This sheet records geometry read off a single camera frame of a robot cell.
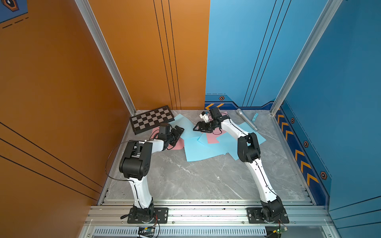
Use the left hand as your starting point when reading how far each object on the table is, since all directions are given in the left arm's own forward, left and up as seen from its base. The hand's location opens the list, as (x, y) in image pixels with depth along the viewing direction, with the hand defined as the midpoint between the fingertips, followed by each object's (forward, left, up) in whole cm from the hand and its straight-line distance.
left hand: (182, 130), depth 101 cm
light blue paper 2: (-12, -9, -5) cm, 16 cm away
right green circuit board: (-55, -50, -5) cm, 74 cm away
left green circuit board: (-56, +14, -9) cm, 58 cm away
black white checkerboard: (+12, +25, -3) cm, 28 cm away
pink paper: (-3, -20, -4) cm, 21 cm away
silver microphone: (+20, -45, -4) cm, 49 cm away
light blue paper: (+9, -1, -3) cm, 10 cm away
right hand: (+4, -11, -3) cm, 12 cm away
